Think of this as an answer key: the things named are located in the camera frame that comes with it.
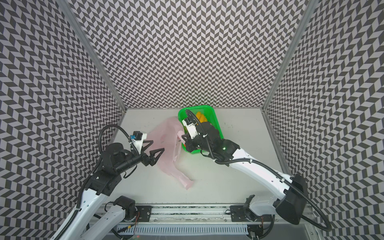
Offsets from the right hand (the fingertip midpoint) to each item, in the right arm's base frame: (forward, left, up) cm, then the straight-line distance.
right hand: (183, 141), depth 70 cm
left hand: (-2, +12, -1) cm, 12 cm away
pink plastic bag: (+17, +13, -19) cm, 28 cm away
